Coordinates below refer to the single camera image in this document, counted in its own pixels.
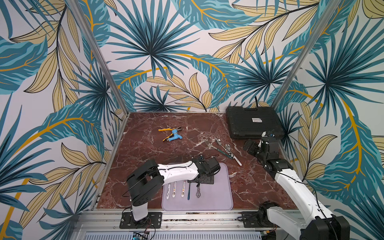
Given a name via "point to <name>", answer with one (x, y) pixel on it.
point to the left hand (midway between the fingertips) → (202, 181)
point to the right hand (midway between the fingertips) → (252, 144)
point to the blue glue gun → (175, 136)
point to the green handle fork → (209, 144)
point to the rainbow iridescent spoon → (188, 194)
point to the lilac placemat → (185, 196)
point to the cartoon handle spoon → (173, 194)
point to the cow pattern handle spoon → (219, 142)
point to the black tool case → (242, 123)
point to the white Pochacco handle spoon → (227, 148)
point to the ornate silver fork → (198, 194)
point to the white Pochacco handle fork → (168, 192)
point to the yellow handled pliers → (167, 138)
